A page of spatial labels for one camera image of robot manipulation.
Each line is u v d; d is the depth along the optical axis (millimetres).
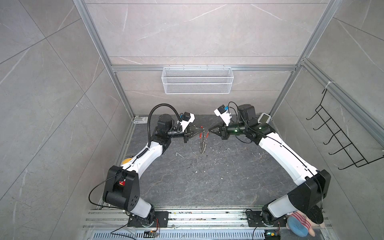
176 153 980
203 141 1040
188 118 634
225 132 624
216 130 679
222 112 630
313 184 400
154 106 561
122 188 428
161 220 733
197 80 1004
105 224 726
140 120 1144
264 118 1141
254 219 729
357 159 603
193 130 708
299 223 670
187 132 670
